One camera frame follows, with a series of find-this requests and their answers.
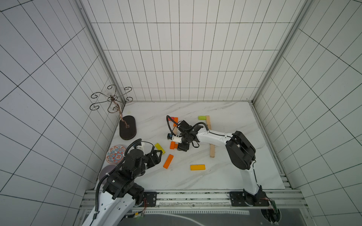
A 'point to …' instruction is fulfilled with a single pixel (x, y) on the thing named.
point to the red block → (172, 117)
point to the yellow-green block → (160, 148)
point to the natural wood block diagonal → (208, 122)
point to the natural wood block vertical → (212, 150)
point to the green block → (202, 117)
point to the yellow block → (197, 167)
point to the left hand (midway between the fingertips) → (155, 157)
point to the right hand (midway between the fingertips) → (180, 139)
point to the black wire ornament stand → (127, 124)
